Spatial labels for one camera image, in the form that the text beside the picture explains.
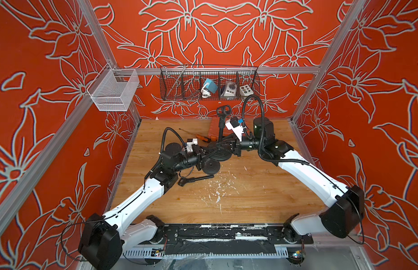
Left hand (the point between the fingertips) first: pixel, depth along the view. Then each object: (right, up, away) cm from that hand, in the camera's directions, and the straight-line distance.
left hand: (217, 150), depth 66 cm
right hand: (-1, +2, 0) cm, 2 cm away
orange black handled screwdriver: (-7, +4, +40) cm, 41 cm away
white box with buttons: (+18, +32, +29) cm, 47 cm away
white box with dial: (+9, +32, +25) cm, 41 cm away
